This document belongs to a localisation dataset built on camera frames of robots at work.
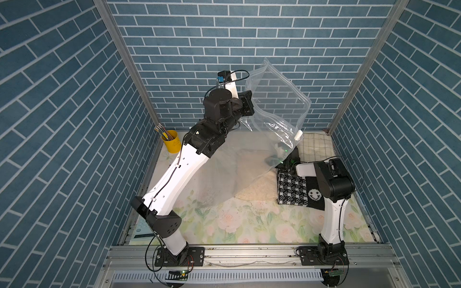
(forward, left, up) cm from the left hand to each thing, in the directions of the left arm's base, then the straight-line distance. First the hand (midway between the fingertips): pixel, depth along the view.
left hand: (259, 92), depth 59 cm
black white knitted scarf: (-11, -25, -48) cm, 55 cm away
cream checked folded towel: (+18, -42, -48) cm, 66 cm away
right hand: (+9, -11, -50) cm, 52 cm away
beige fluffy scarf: (-17, -1, -28) cm, 33 cm away
